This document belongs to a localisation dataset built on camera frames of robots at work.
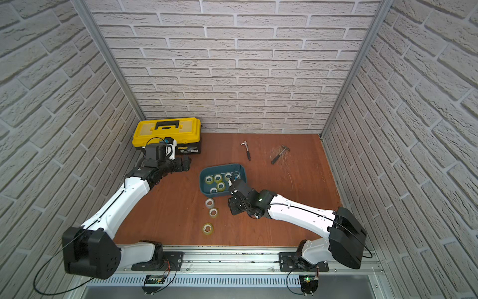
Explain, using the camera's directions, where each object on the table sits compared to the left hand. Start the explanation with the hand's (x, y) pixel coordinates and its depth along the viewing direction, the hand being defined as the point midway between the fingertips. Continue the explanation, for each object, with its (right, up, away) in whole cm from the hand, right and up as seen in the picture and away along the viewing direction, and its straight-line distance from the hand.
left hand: (185, 156), depth 83 cm
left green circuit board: (-9, -49, -11) cm, 51 cm away
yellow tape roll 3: (+18, -11, +15) cm, 26 cm away
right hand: (+23, -20, -4) cm, 31 cm away
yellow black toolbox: (-4, +13, +15) cm, 20 cm away
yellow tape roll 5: (+15, -16, +11) cm, 25 cm away
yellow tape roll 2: (+13, -12, +14) cm, 23 cm away
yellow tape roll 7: (+12, -27, +2) cm, 30 cm away
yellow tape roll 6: (+12, -18, +9) cm, 23 cm away
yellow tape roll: (+8, -13, +14) cm, 21 cm away
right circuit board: (+53, -49, -14) cm, 73 cm away
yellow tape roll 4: (+23, -10, +17) cm, 30 cm away
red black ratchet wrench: (+28, +7, +30) cm, 41 cm away
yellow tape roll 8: (+11, -33, -2) cm, 35 cm away
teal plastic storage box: (+11, -13, +14) cm, 22 cm away
